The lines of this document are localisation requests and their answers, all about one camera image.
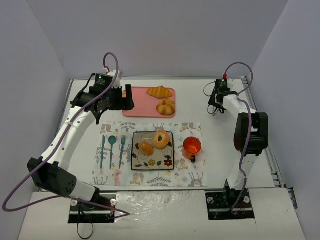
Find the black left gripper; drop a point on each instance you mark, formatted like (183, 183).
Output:
(120, 97)

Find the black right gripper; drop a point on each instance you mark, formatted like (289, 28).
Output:
(216, 100)

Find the sesame bread roll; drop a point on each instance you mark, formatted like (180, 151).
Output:
(146, 148)

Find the sugared ring donut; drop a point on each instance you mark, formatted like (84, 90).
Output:
(161, 139)

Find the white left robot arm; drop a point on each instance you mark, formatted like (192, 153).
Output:
(50, 170)

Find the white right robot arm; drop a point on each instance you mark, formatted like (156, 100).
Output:
(251, 135)

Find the small bread behind gripper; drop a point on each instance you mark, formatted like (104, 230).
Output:
(124, 93)

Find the long croissant bread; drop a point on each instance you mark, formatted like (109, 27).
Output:
(159, 92)

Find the round twisted bread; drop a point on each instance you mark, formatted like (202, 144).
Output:
(166, 107)

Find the pink tray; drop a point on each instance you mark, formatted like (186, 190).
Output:
(145, 105)

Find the teal plastic fork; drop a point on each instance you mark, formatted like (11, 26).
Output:
(122, 144)

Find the teal plastic spoon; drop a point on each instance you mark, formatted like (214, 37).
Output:
(112, 141)

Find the teal plastic knife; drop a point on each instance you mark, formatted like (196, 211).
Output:
(102, 152)

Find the orange mug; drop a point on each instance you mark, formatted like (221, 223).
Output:
(191, 148)

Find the square floral ceramic plate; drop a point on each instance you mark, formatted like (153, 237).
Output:
(161, 158)

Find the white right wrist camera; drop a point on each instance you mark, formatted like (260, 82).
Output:
(230, 82)

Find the aluminium table rail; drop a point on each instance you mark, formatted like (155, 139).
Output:
(262, 127)

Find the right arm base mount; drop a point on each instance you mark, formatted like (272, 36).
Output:
(224, 205)

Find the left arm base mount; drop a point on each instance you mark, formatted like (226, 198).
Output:
(84, 213)

